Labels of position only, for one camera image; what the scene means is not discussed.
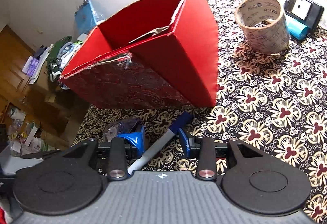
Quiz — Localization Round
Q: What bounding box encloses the blue plastic bag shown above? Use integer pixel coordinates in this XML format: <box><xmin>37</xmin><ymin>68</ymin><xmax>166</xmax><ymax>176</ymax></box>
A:
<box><xmin>74</xmin><ymin>0</ymin><xmax>107</xmax><ymax>34</ymax></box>

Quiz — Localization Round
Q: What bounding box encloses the blue correction tape dispenser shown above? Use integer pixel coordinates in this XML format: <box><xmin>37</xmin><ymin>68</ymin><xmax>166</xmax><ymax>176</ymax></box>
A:
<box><xmin>103</xmin><ymin>118</ymin><xmax>143</xmax><ymax>142</ymax></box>

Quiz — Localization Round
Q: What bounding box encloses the floral patterned tablecloth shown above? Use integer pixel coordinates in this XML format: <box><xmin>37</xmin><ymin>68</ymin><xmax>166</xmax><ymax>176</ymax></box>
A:
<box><xmin>74</xmin><ymin>0</ymin><xmax>326</xmax><ymax>223</ymax></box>

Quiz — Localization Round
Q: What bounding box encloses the blue whiteboard marker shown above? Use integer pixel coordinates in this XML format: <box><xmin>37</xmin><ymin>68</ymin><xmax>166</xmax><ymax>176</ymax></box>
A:
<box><xmin>128</xmin><ymin>112</ymin><xmax>192</xmax><ymax>175</ymax></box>

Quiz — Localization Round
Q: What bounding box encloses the white blue-capped cream tube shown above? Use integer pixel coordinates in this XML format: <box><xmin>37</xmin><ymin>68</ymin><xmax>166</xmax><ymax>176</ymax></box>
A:
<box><xmin>286</xmin><ymin>15</ymin><xmax>309</xmax><ymax>41</ymax></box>

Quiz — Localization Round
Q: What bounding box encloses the black box with white label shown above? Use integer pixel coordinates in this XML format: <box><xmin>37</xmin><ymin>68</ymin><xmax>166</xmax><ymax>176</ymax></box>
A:
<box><xmin>284</xmin><ymin>0</ymin><xmax>324</xmax><ymax>33</ymax></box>

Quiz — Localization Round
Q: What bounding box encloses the wooden cabinet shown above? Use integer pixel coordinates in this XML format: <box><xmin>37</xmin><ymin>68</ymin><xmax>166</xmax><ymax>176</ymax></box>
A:
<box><xmin>1</xmin><ymin>26</ymin><xmax>88</xmax><ymax>149</ymax></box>

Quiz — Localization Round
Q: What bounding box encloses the pile of clothes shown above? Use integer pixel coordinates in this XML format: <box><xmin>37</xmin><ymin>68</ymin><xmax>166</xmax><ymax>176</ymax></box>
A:
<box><xmin>46</xmin><ymin>35</ymin><xmax>83</xmax><ymax>90</ymax></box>

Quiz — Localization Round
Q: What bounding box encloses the large printed tape roll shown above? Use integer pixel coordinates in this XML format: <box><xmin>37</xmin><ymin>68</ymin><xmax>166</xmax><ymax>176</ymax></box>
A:
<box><xmin>234</xmin><ymin>0</ymin><xmax>290</xmax><ymax>55</ymax></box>

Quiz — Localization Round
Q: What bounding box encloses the red brocade storage box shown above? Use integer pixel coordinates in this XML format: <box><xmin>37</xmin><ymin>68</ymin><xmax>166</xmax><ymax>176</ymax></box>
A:
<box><xmin>60</xmin><ymin>0</ymin><xmax>218</xmax><ymax>109</ymax></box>

